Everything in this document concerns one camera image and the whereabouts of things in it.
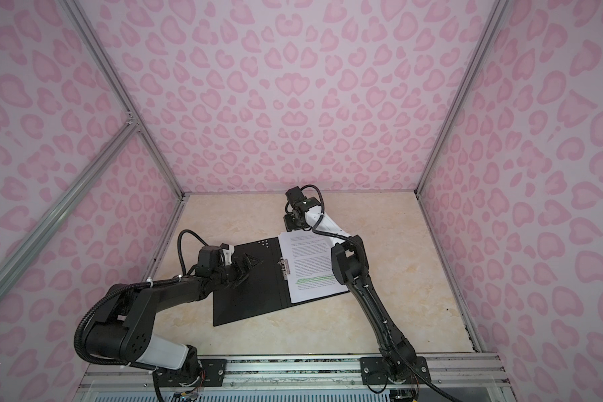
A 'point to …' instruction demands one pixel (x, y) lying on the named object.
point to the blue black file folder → (263, 291)
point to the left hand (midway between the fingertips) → (257, 264)
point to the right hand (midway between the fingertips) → (293, 223)
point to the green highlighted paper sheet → (307, 261)
